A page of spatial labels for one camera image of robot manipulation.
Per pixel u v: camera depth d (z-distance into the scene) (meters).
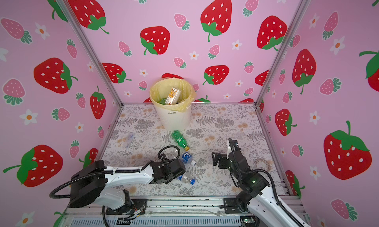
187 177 0.83
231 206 0.74
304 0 0.70
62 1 0.69
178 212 0.73
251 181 0.53
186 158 0.85
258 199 0.50
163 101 0.98
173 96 0.88
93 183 0.42
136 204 0.74
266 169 0.88
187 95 0.99
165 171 0.63
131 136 1.01
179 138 0.94
